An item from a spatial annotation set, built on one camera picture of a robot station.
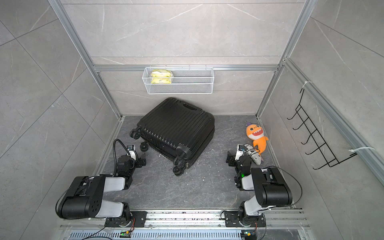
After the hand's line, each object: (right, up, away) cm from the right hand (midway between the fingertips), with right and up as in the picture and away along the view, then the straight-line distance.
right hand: (235, 151), depth 93 cm
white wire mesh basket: (-37, +48, +8) cm, 61 cm away
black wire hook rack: (+31, +11, -25) cm, 41 cm away
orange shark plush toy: (+16, +11, +7) cm, 21 cm away
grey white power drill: (+11, -1, +2) cm, 11 cm away
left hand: (-63, 0, 0) cm, 63 cm away
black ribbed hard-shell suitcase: (-37, +14, -9) cm, 40 cm away
